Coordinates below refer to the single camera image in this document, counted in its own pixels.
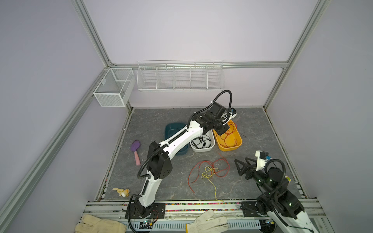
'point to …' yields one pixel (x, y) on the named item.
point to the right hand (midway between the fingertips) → (241, 160)
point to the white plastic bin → (210, 133)
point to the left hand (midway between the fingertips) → (227, 127)
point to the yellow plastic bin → (231, 140)
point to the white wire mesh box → (114, 89)
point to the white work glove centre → (202, 224)
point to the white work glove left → (91, 224)
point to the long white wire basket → (180, 75)
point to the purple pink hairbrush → (134, 146)
